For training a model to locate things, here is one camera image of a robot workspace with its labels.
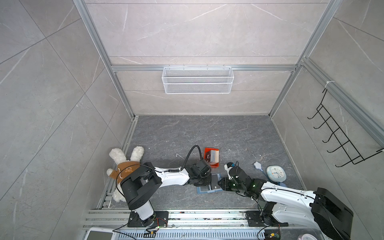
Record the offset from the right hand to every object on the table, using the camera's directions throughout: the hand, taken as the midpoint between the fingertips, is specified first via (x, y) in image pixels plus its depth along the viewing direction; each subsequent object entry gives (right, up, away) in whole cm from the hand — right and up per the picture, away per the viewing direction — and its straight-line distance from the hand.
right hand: (218, 182), depth 84 cm
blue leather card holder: (-11, -2, -2) cm, 12 cm away
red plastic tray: (-5, +12, +11) cm, 17 cm away
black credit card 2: (-2, -1, 0) cm, 2 cm away
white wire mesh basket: (-11, +64, +17) cm, 67 cm away
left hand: (-3, +1, +1) cm, 3 cm away
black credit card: (-8, -3, -2) cm, 9 cm away
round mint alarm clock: (+35, +4, +3) cm, 35 cm away
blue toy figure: (+26, +8, +7) cm, 28 cm away
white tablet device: (-57, -16, -18) cm, 62 cm away
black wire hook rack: (+51, +20, -26) cm, 60 cm away
